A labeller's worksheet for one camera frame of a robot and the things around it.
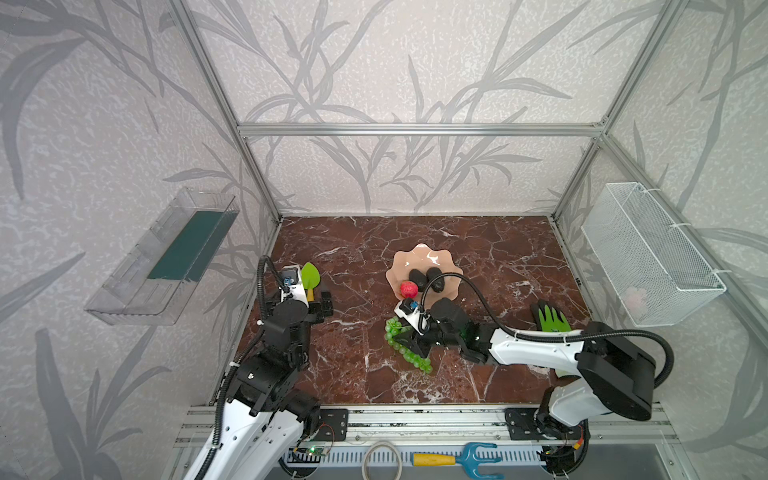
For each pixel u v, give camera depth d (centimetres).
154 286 63
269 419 47
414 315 69
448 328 63
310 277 102
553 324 91
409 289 91
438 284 95
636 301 72
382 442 72
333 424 73
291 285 56
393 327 77
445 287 96
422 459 68
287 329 48
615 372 43
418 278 97
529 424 73
